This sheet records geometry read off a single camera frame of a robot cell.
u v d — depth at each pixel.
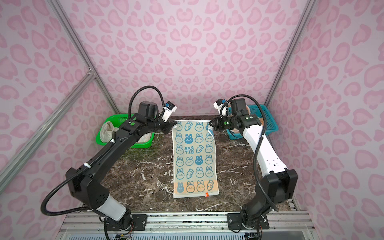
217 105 0.70
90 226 0.74
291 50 0.83
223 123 0.68
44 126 0.64
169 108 0.66
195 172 0.89
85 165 0.43
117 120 1.11
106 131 0.98
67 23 0.73
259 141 0.48
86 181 0.43
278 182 0.42
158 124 0.65
